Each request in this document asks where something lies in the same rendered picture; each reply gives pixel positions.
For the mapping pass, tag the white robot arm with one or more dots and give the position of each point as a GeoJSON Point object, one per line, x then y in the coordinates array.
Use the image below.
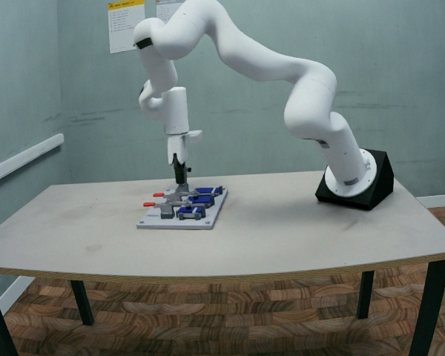
{"type": "Point", "coordinates": [308, 110]}

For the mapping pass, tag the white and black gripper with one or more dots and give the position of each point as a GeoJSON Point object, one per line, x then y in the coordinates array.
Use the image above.
{"type": "Point", "coordinates": [177, 155]}

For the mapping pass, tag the blue plate with white stripe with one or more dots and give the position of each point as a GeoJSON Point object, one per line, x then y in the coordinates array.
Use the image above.
{"type": "Point", "coordinates": [208, 191]}

